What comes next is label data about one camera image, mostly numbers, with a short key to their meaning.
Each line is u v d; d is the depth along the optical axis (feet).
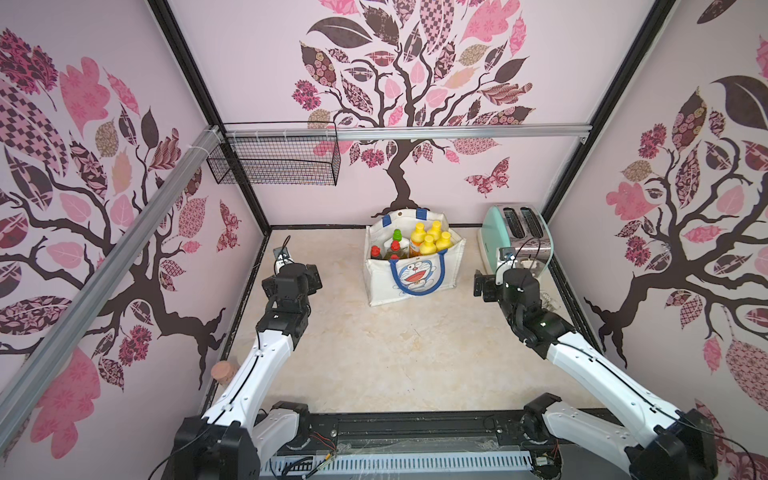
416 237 2.99
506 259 2.13
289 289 1.95
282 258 2.15
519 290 1.85
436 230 2.95
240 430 1.34
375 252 2.87
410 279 2.98
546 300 3.18
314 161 2.61
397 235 3.02
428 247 2.85
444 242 2.87
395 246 2.95
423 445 2.38
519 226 3.13
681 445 1.24
